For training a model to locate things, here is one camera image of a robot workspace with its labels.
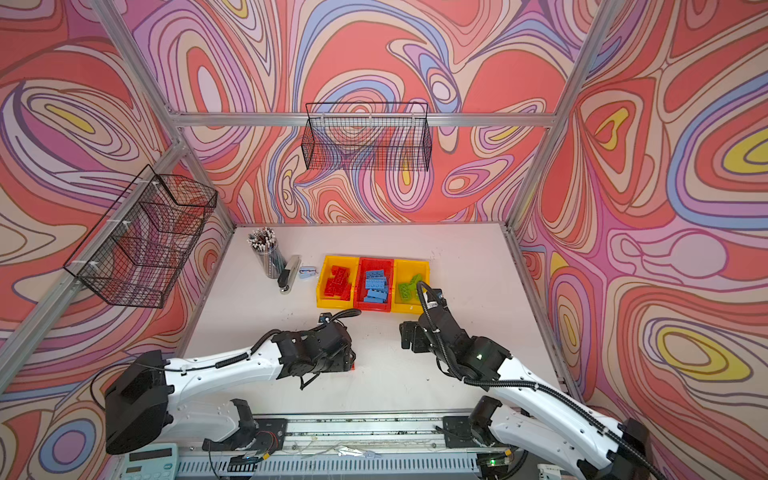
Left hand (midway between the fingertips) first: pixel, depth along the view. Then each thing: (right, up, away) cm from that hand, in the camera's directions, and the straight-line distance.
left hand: (347, 359), depth 82 cm
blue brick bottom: (+8, +17, +14) cm, 23 cm away
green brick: (+17, +17, +17) cm, 29 cm away
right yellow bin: (+18, +22, +21) cm, 35 cm away
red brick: (-8, +18, +17) cm, 26 cm away
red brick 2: (-3, +17, +15) cm, 23 cm away
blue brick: (+7, +22, +20) cm, 31 cm away
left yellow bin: (-6, +14, +13) cm, 20 cm away
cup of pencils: (-27, +32, +10) cm, 43 cm away
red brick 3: (-3, +20, +17) cm, 26 cm away
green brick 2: (+20, +20, +17) cm, 34 cm away
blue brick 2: (+7, +19, +17) cm, 27 cm away
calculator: (-43, -19, -14) cm, 48 cm away
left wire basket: (-48, +31, -12) cm, 58 cm away
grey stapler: (-23, +22, +18) cm, 37 cm away
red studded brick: (-5, +22, +20) cm, 30 cm away
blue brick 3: (+7, +15, +14) cm, 21 cm away
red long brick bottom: (+2, -2, -1) cm, 3 cm away
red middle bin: (+5, +26, +25) cm, 36 cm away
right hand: (+19, +9, -5) cm, 21 cm away
